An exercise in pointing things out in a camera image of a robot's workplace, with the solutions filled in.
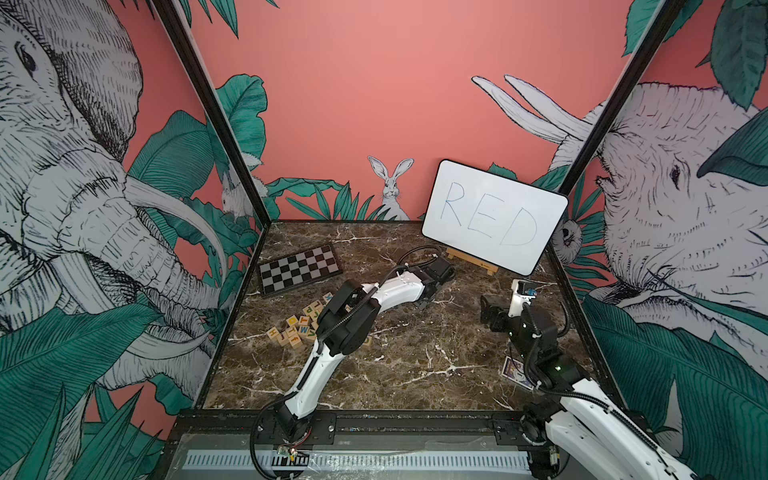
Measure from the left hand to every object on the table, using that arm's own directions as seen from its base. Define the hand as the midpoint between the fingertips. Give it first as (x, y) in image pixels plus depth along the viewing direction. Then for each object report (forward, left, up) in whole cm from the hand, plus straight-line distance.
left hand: (436, 287), depth 98 cm
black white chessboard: (+10, +48, -1) cm, 49 cm away
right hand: (-12, -12, +15) cm, 23 cm away
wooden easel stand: (+10, -14, +1) cm, 17 cm away
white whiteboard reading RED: (+15, -20, +16) cm, 30 cm away
